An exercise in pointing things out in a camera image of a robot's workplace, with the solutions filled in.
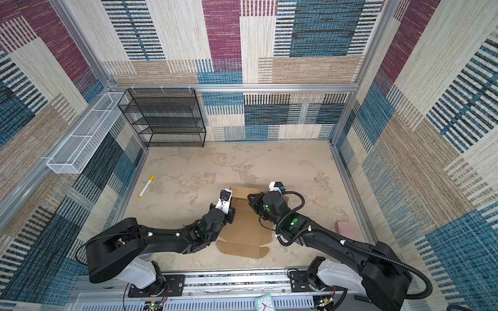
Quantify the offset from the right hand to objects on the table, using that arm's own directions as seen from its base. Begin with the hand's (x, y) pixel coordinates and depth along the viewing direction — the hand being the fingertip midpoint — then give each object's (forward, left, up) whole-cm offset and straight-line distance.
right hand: (248, 198), depth 79 cm
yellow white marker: (+16, +53, -15) cm, 57 cm away
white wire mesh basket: (+8, +61, +20) cm, 65 cm away
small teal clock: (-33, -6, -14) cm, 37 cm away
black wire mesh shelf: (+50, +46, +3) cm, 68 cm away
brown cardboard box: (-8, +1, -18) cm, 20 cm away
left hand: (+2, +7, -4) cm, 8 cm away
